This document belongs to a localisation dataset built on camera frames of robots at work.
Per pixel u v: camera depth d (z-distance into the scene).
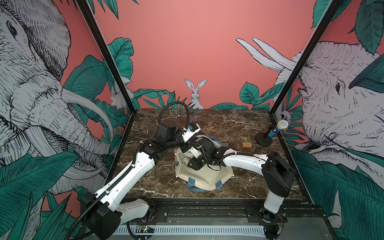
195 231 0.70
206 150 0.67
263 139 1.03
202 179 0.78
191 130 0.60
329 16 0.72
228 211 0.78
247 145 1.01
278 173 0.47
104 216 0.36
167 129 0.54
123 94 1.08
